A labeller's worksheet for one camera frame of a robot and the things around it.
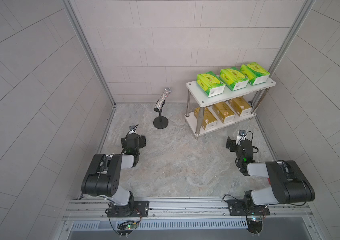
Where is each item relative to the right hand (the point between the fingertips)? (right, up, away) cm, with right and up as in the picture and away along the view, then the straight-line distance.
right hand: (235, 135), depth 93 cm
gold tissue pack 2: (-6, +14, +1) cm, 16 cm away
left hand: (-63, +1, +2) cm, 63 cm away
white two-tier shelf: (-27, +22, -17) cm, 39 cm away
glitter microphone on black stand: (-48, +8, +11) cm, 50 cm away
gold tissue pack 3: (-17, +9, -2) cm, 19 cm away
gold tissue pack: (+6, +19, +6) cm, 21 cm away
